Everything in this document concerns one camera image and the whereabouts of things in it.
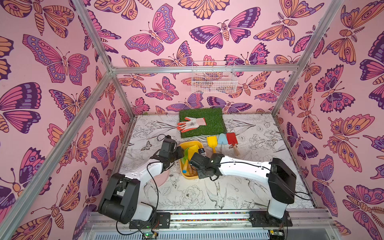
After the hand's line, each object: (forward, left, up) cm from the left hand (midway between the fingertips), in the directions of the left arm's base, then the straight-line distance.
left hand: (184, 149), depth 91 cm
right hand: (-15, -10, -1) cm, 18 cm away
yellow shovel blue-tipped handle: (+10, -18, -6) cm, 22 cm away
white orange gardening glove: (+24, -4, -3) cm, 25 cm away
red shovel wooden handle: (+12, -32, -6) cm, 35 cm away
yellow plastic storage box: (+7, -2, -5) cm, 9 cm away
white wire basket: (+37, -19, +27) cm, 49 cm away
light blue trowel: (+13, -26, -7) cm, 30 cm away
